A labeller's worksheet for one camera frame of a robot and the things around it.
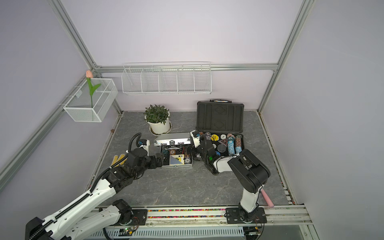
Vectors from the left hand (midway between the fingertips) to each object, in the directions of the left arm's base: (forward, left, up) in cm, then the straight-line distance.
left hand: (156, 156), depth 78 cm
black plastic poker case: (+28, -41, -8) cm, 50 cm away
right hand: (+13, -18, -4) cm, 22 cm away
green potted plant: (+29, +2, +3) cm, 29 cm away
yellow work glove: (+8, +30, -16) cm, 35 cm away
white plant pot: (+28, +3, -12) cm, 31 cm away
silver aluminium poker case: (+11, -8, -13) cm, 19 cm away
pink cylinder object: (-24, -57, -12) cm, 62 cm away
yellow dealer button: (+17, -35, -12) cm, 41 cm away
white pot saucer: (+25, +6, -15) cm, 29 cm away
